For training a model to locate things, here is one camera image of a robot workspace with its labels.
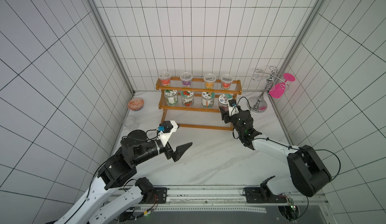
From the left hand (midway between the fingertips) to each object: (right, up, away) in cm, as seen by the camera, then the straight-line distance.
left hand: (181, 137), depth 59 cm
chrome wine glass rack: (+52, +13, +51) cm, 74 cm away
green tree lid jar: (-9, +17, +28) cm, 34 cm away
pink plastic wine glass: (+59, +22, +36) cm, 72 cm away
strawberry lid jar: (+1, +17, +26) cm, 31 cm away
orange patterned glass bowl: (-39, +13, +51) cm, 65 cm away
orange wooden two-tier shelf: (+6, +14, +33) cm, 37 cm away
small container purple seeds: (+1, +27, +20) cm, 34 cm away
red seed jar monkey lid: (+21, +14, +20) cm, 32 cm away
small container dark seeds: (+22, +26, +20) cm, 40 cm away
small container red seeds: (-11, +28, +20) cm, 36 cm away
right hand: (+21, +13, +25) cm, 35 cm away
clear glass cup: (-39, +1, +41) cm, 56 cm away
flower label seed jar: (+13, +16, +26) cm, 33 cm away
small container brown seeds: (+13, +27, +20) cm, 36 cm away
